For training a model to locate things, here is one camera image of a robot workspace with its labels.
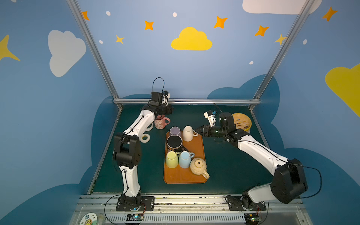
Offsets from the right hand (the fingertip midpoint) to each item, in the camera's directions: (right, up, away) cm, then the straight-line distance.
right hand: (198, 128), depth 81 cm
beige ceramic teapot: (0, -22, -1) cm, 22 cm away
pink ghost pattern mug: (-26, +3, +19) cm, 32 cm away
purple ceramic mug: (-15, -2, +15) cm, 21 cm away
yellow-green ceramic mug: (-16, -18, 0) cm, 24 cm away
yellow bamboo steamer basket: (+36, +3, +24) cm, 44 cm away
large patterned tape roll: (-34, -1, +24) cm, 42 cm away
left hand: (-14, +14, +11) cm, 23 cm away
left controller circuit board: (-34, -45, -10) cm, 58 cm away
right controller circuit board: (+26, -46, -9) cm, 54 cm away
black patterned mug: (-15, -10, +6) cm, 19 cm away
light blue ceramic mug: (-8, -18, -1) cm, 20 cm away
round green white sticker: (-52, -40, -18) cm, 68 cm away
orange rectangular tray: (-11, -29, +4) cm, 32 cm away
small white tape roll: (-37, -8, +21) cm, 43 cm away
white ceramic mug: (-6, -4, +12) cm, 14 cm away
